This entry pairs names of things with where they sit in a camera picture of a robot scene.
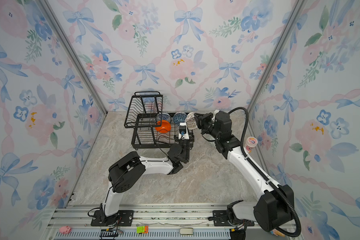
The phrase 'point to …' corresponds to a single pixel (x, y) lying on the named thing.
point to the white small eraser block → (186, 231)
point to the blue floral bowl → (163, 116)
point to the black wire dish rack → (144, 113)
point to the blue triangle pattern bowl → (179, 117)
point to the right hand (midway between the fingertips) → (193, 112)
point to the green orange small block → (142, 229)
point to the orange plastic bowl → (165, 126)
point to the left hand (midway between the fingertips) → (186, 122)
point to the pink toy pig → (65, 229)
